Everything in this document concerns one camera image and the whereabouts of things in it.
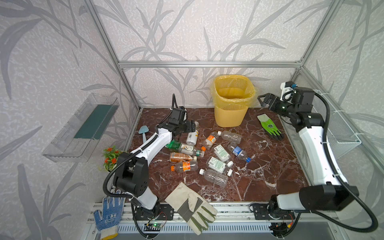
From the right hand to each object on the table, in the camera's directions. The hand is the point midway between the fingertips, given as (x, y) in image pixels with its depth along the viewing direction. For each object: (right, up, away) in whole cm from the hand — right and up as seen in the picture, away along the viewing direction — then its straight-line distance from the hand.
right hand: (264, 95), depth 73 cm
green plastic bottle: (-49, -28, +24) cm, 62 cm away
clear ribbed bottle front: (-26, -43, +8) cm, 50 cm away
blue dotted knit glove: (-77, -58, +2) cm, 96 cm away
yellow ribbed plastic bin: (-11, -9, +29) cm, 32 cm away
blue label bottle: (-8, -32, +18) cm, 37 cm away
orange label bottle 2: (-25, -25, +23) cm, 42 cm away
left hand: (-37, -13, +16) cm, 42 cm away
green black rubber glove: (+19, -17, +35) cm, 43 cm away
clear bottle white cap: (-12, -23, +24) cm, 35 cm away
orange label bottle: (-40, -39, +11) cm, 57 cm away
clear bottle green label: (-21, -39, +14) cm, 46 cm away
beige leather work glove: (-33, -58, -1) cm, 67 cm away
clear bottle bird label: (-40, -30, +18) cm, 54 cm away
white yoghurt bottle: (-37, -24, +23) cm, 50 cm away
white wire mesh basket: (+27, -20, -12) cm, 36 cm away
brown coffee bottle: (-45, -34, +15) cm, 58 cm away
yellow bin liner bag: (-9, +10, +35) cm, 38 cm away
